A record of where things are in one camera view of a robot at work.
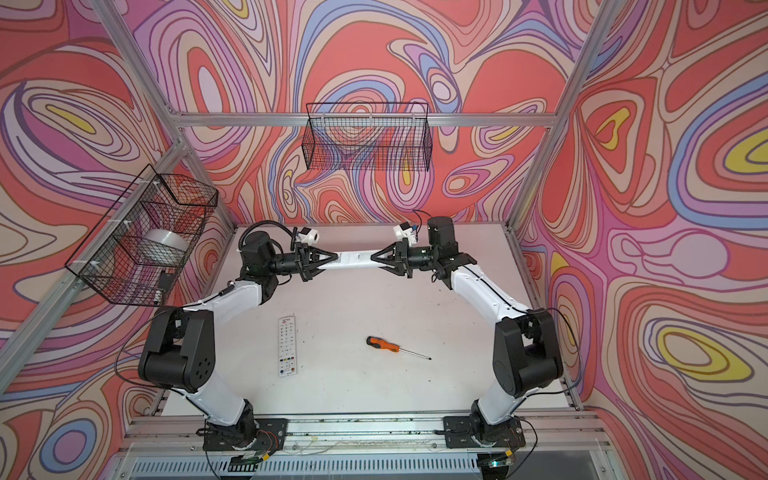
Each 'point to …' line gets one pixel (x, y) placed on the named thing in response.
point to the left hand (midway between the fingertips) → (335, 264)
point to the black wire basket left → (112, 257)
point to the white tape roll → (164, 245)
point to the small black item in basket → (165, 280)
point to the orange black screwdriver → (381, 343)
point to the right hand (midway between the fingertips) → (375, 267)
